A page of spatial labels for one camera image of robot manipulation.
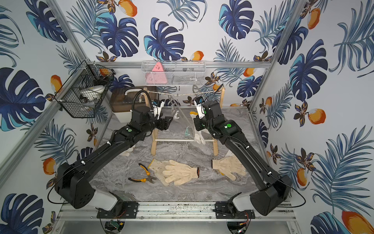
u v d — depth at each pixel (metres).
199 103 0.62
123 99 1.08
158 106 0.68
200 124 0.65
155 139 0.98
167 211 0.76
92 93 0.80
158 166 0.90
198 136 0.82
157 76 0.90
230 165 0.90
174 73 1.01
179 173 0.86
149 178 0.84
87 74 0.94
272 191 0.38
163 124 0.69
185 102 1.21
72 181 0.41
